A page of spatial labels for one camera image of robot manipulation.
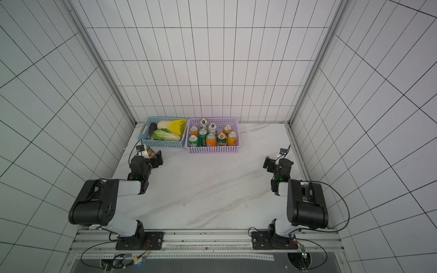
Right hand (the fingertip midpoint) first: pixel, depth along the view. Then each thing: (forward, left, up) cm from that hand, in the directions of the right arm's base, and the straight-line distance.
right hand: (270, 155), depth 94 cm
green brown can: (+7, +28, +4) cm, 29 cm away
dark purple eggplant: (+20, +76, -1) cm, 78 cm away
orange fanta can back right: (+15, +25, +4) cm, 30 cm away
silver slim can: (+12, +34, +8) cm, 37 cm away
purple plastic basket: (+26, +30, -1) cm, 40 cm away
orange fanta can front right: (+8, +22, +4) cm, 24 cm away
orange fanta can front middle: (+6, +34, +4) cm, 35 cm away
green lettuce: (+11, +64, +2) cm, 65 cm away
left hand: (-4, +68, +1) cm, 68 cm away
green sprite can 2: (+9, +40, +3) cm, 41 cm away
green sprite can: (+5, +45, +5) cm, 45 cm away
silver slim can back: (+16, +40, +8) cm, 43 cm away
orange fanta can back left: (+11, +45, +5) cm, 46 cm away
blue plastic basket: (+11, +79, -1) cm, 80 cm away
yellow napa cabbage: (+19, +61, +2) cm, 64 cm away
